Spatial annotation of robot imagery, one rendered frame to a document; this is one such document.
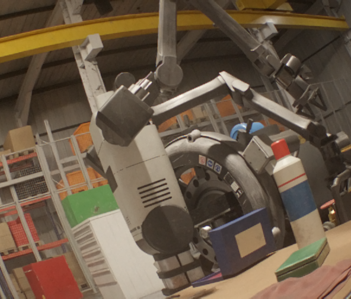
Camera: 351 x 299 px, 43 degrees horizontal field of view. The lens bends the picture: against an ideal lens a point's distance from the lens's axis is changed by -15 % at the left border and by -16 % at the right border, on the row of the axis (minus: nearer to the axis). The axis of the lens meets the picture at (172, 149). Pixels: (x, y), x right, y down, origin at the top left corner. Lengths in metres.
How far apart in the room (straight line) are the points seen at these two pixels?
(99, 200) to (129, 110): 8.18
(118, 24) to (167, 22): 10.13
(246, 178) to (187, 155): 0.29
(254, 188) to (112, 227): 4.21
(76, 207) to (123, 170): 7.83
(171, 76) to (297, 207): 0.67
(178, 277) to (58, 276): 5.83
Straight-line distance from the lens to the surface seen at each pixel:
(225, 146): 1.94
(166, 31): 1.54
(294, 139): 2.01
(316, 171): 2.33
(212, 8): 1.64
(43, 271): 7.22
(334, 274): 0.54
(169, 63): 1.46
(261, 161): 1.83
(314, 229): 0.94
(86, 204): 9.42
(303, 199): 0.94
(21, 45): 10.49
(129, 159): 1.52
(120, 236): 5.96
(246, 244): 1.07
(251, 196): 1.85
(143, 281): 5.98
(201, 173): 2.16
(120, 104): 1.40
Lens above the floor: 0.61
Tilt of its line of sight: 9 degrees up
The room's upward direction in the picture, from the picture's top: 22 degrees counter-clockwise
